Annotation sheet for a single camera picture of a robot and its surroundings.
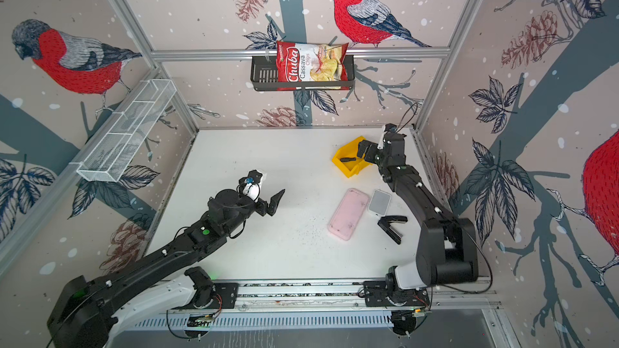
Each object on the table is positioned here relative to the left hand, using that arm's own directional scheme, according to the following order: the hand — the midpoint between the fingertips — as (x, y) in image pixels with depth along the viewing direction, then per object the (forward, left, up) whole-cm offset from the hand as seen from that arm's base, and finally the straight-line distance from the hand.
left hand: (270, 183), depth 75 cm
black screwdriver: (+26, -29, -22) cm, 45 cm away
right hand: (+17, -34, -3) cm, 38 cm away
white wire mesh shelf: (+8, +49, +8) cm, 50 cm away
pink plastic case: (-1, -27, -21) cm, 35 cm away
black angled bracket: (-5, -40, -20) cm, 45 cm away
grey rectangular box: (+4, -40, -21) cm, 45 cm away
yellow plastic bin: (+17, -30, -16) cm, 38 cm away
